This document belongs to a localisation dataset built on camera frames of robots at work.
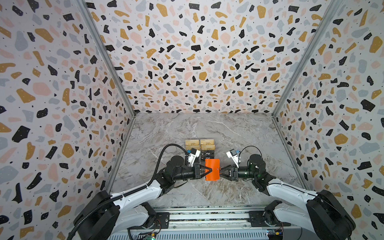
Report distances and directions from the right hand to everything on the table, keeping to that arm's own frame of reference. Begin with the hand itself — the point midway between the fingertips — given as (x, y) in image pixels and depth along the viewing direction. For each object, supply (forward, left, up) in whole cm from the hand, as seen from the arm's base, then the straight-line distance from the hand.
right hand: (218, 173), depth 72 cm
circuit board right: (-22, -28, -18) cm, 40 cm away
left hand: (0, +2, +3) cm, 4 cm away
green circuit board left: (-25, +32, -17) cm, 44 cm away
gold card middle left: (+20, +16, -9) cm, 28 cm away
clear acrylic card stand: (+4, +10, +5) cm, 11 cm away
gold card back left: (+24, +15, -9) cm, 29 cm away
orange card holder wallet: (+4, +2, +2) cm, 5 cm away
